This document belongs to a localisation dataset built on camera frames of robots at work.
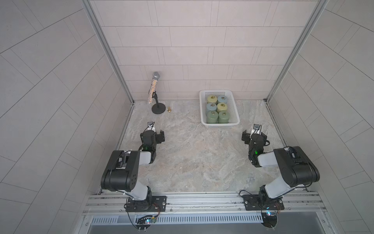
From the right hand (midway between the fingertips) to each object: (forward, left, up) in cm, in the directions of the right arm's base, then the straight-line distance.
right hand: (252, 129), depth 94 cm
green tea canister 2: (+9, +18, +4) cm, 20 cm away
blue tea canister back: (+24, +16, +6) cm, 29 cm away
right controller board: (-46, +5, -7) cm, 47 cm away
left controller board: (-44, +63, -1) cm, 77 cm away
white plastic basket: (+8, +11, +3) cm, 14 cm away
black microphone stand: (+24, +65, 0) cm, 69 cm away
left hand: (+4, +63, +2) cm, 64 cm away
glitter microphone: (+27, +61, +27) cm, 72 cm away
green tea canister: (+9, +25, +4) cm, 27 cm away
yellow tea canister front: (+18, +18, +5) cm, 26 cm away
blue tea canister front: (+18, +25, +5) cm, 32 cm away
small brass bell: (+22, +56, -1) cm, 60 cm away
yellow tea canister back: (+26, +24, +5) cm, 35 cm away
